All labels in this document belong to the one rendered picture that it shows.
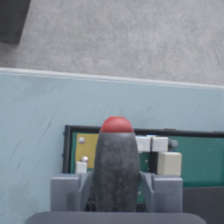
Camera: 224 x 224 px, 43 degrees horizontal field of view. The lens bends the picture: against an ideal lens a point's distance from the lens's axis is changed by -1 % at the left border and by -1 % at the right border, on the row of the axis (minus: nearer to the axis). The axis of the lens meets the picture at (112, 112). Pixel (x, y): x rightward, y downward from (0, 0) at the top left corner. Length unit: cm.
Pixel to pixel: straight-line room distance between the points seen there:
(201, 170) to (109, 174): 17
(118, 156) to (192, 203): 15
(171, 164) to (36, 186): 12
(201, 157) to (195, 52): 132
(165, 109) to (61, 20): 108
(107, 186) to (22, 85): 13
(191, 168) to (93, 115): 11
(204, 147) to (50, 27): 109
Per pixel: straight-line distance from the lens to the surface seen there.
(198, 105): 32
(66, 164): 25
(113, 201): 16
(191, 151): 30
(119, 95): 27
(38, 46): 129
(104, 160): 16
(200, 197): 30
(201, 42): 164
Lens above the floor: 125
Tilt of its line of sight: 69 degrees down
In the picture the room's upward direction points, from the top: 89 degrees clockwise
